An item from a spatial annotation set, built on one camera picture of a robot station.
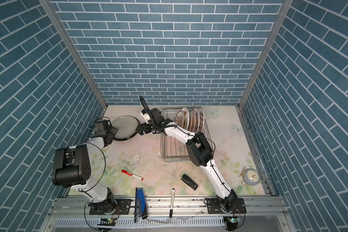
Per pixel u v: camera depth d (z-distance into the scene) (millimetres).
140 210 713
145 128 843
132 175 841
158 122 771
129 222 705
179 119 1010
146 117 866
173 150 932
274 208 751
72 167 465
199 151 596
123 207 736
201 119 890
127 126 1073
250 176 807
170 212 721
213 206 737
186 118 932
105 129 756
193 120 912
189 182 791
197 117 931
